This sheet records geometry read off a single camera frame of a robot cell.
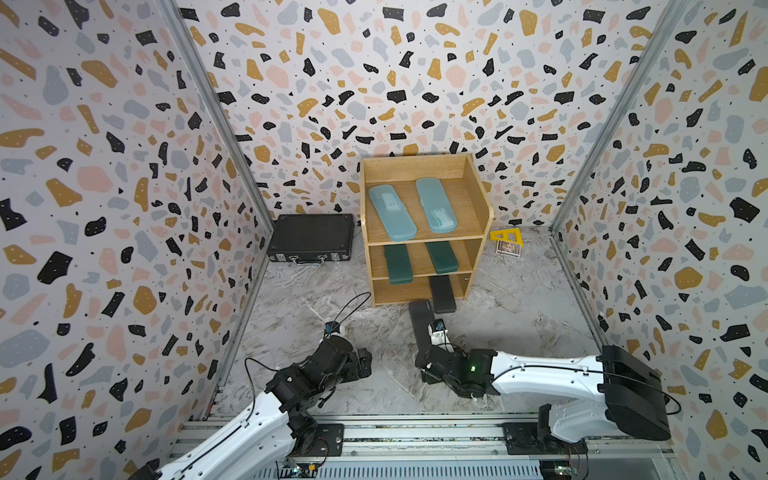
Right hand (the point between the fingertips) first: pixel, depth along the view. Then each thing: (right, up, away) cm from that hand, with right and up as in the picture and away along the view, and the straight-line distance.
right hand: (426, 361), depth 81 cm
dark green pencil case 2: (+6, +28, +10) cm, 31 cm away
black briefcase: (-44, +35, +37) cm, 67 cm away
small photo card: (+34, +32, +32) cm, 56 cm away
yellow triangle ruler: (+38, +36, +37) cm, 64 cm away
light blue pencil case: (-9, +41, -1) cm, 42 cm away
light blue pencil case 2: (+3, +42, -1) cm, 42 cm away
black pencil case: (0, +11, +9) cm, 14 cm away
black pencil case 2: (+7, +16, +14) cm, 22 cm away
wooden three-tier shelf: (0, +39, -2) cm, 39 cm away
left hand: (-17, +1, -2) cm, 17 cm away
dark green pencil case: (-7, +26, +6) cm, 28 cm away
